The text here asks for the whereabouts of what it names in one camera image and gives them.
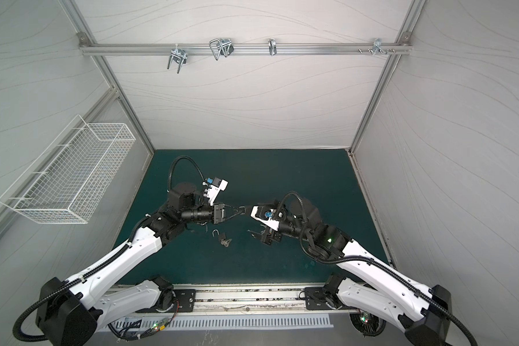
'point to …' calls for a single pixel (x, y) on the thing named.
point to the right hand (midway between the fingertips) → (260, 207)
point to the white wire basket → (68, 182)
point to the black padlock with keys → (222, 238)
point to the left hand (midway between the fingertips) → (243, 209)
